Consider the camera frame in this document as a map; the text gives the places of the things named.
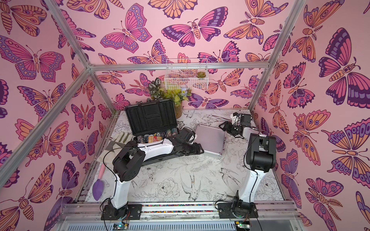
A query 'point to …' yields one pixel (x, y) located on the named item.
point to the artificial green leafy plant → (159, 94)
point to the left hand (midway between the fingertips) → (203, 152)
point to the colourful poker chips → (144, 138)
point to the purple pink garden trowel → (98, 188)
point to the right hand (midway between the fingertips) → (224, 126)
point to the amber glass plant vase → (178, 110)
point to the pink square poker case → (211, 139)
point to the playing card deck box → (151, 139)
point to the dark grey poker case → (151, 117)
